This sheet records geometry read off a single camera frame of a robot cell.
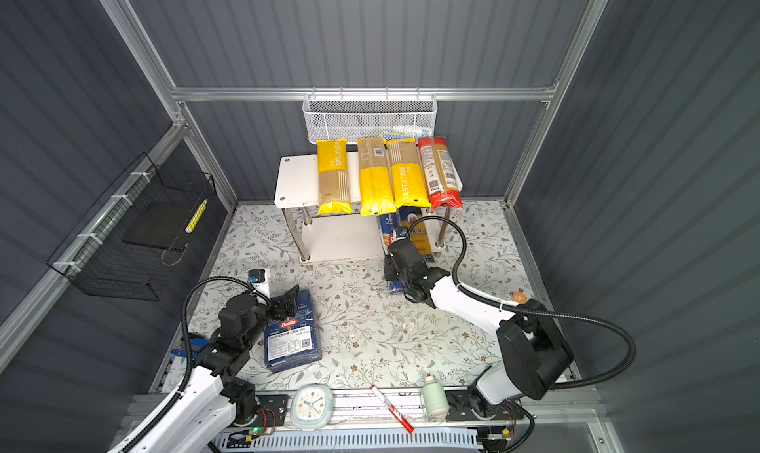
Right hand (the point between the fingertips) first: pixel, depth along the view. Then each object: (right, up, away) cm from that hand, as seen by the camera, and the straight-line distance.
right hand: (395, 259), depth 87 cm
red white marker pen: (-1, -37, -14) cm, 39 cm away
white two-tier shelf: (-22, +6, +14) cm, 27 cm away
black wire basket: (-65, +11, -13) cm, 67 cm away
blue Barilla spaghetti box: (-2, +11, +1) cm, 11 cm away
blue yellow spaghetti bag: (+7, +13, +17) cm, 22 cm away
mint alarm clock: (-21, -35, -15) cm, 43 cm away
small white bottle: (+9, -31, -18) cm, 37 cm away
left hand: (-32, -7, -6) cm, 33 cm away
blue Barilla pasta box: (-27, -21, -10) cm, 35 cm away
